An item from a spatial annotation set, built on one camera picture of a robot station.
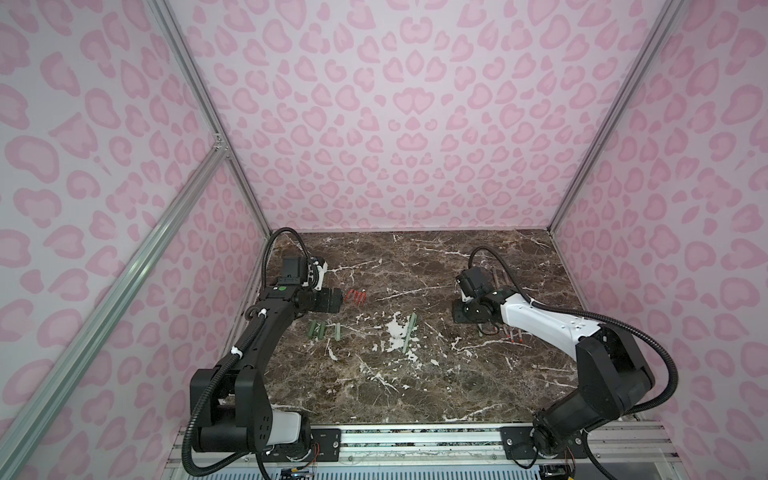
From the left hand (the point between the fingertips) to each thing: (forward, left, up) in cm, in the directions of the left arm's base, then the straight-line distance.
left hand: (326, 292), depth 87 cm
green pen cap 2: (-6, -2, -13) cm, 14 cm away
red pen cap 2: (+6, -9, -13) cm, 17 cm away
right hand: (-4, -39, -6) cm, 39 cm away
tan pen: (+12, -55, -13) cm, 58 cm away
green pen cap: (-5, +6, -12) cm, 15 cm away
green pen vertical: (-5, -25, -14) cm, 29 cm away
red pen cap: (+6, -7, -13) cm, 16 cm away
